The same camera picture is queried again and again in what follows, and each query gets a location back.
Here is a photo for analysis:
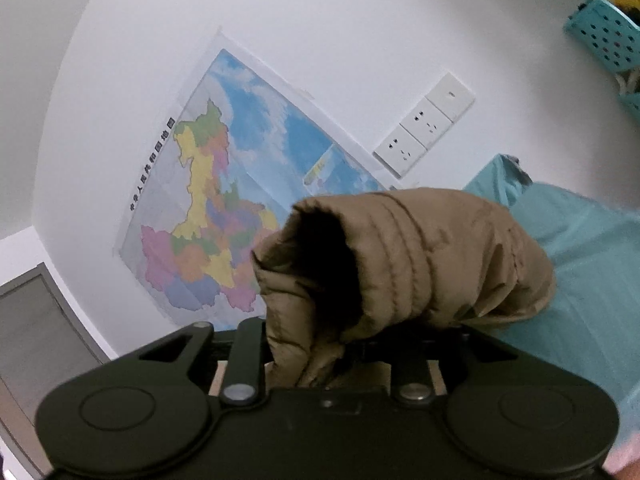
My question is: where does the brown puffer jacket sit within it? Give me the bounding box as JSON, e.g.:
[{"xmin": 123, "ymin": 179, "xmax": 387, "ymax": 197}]
[{"xmin": 252, "ymin": 188, "xmax": 555, "ymax": 388}]

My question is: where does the teal checked bed sheet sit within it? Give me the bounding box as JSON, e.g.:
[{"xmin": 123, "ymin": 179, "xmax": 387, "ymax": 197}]
[{"xmin": 465, "ymin": 155, "xmax": 639, "ymax": 471}]

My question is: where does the grey door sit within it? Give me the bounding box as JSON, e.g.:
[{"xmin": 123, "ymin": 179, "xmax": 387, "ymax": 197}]
[{"xmin": 0, "ymin": 263, "xmax": 110, "ymax": 479}]

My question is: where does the left white power socket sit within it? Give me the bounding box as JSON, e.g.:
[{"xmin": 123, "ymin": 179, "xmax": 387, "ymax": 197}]
[{"xmin": 373, "ymin": 125, "xmax": 426, "ymax": 178}]

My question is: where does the white power socket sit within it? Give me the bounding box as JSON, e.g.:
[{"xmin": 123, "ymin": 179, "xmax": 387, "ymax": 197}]
[
  {"xmin": 373, "ymin": 125, "xmax": 426, "ymax": 178},
  {"xmin": 400, "ymin": 98, "xmax": 454, "ymax": 150}
]

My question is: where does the middle white power socket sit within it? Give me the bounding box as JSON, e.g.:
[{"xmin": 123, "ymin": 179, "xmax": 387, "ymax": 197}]
[{"xmin": 400, "ymin": 98, "xmax": 454, "ymax": 150}]

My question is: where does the upper teal plastic basket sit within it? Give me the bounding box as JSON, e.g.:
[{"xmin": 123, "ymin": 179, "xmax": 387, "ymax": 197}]
[{"xmin": 564, "ymin": 0, "xmax": 639, "ymax": 74}]

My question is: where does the colourful wall map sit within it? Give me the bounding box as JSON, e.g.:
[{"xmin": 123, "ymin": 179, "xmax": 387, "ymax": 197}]
[{"xmin": 118, "ymin": 34, "xmax": 394, "ymax": 330}]

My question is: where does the white wall switch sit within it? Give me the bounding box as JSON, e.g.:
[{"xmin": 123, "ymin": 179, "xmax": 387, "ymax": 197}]
[{"xmin": 426, "ymin": 73, "xmax": 475, "ymax": 122}]

